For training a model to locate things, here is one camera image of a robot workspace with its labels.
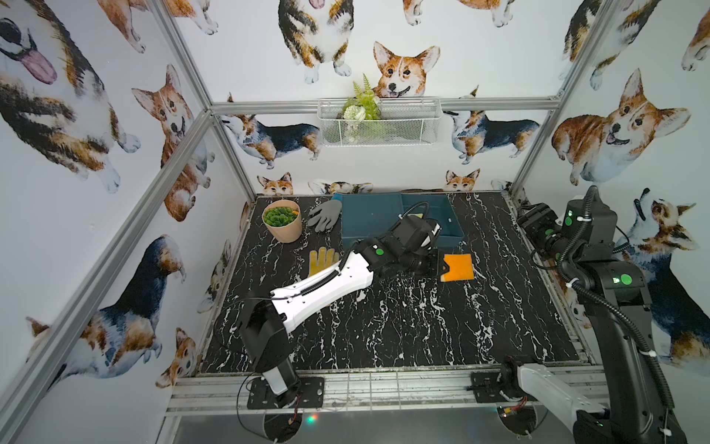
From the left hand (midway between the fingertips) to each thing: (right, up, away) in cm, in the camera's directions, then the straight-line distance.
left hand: (456, 269), depth 69 cm
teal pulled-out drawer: (+3, +17, +35) cm, 39 cm away
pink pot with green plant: (-53, +12, +28) cm, 61 cm away
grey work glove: (-40, +14, +42) cm, 60 cm away
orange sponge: (+2, 0, +3) cm, 4 cm away
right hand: (+13, +15, -6) cm, 21 cm away
